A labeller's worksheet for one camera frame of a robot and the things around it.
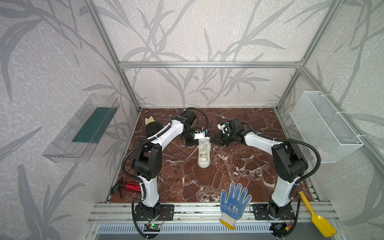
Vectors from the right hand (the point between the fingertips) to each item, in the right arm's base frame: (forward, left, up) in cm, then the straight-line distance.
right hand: (210, 136), depth 90 cm
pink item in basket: (-15, -53, +10) cm, 56 cm away
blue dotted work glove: (-37, -10, -10) cm, 39 cm away
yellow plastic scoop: (-45, -52, -9) cm, 70 cm away
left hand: (0, +7, 0) cm, 7 cm away
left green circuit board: (-44, +29, -12) cm, 54 cm away
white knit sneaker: (-7, +4, -7) cm, 11 cm away
